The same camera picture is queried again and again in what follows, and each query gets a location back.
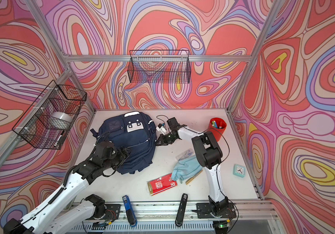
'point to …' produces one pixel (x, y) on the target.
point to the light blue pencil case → (186, 167)
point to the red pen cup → (217, 126)
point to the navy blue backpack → (135, 129)
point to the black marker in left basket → (60, 140)
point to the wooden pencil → (187, 182)
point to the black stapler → (180, 213)
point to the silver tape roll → (61, 120)
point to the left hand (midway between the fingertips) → (132, 153)
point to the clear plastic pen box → (185, 154)
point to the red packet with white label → (161, 184)
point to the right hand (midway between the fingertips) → (157, 147)
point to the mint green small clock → (239, 170)
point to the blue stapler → (131, 215)
